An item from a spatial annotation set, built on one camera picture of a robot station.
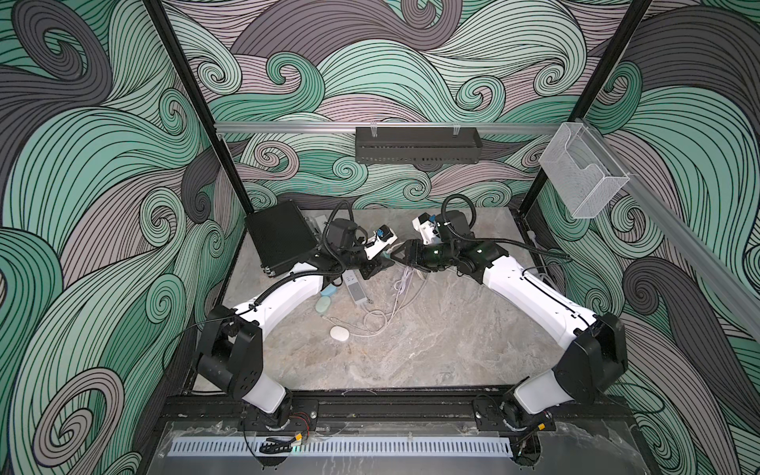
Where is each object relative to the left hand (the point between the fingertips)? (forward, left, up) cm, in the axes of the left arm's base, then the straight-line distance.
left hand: (388, 250), depth 81 cm
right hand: (-5, -1, +2) cm, 5 cm away
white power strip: (-1, +10, -19) cm, 21 cm away
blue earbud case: (-2, +19, -20) cm, 27 cm away
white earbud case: (-16, +14, -20) cm, 29 cm away
